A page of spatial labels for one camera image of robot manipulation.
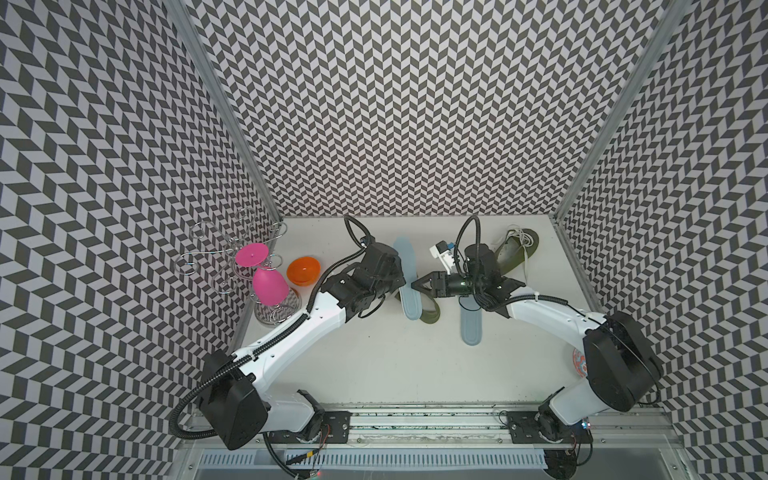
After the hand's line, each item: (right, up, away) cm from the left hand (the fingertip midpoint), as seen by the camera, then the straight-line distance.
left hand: (398, 274), depth 79 cm
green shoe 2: (+41, +7, +22) cm, 47 cm away
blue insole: (+3, -7, +2) cm, 8 cm away
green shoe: (+10, -12, +11) cm, 19 cm away
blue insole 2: (+22, -15, +13) cm, 30 cm away
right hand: (+5, -4, 0) cm, 6 cm away
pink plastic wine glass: (-33, -2, -4) cm, 33 cm away
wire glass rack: (-53, +6, +6) cm, 54 cm away
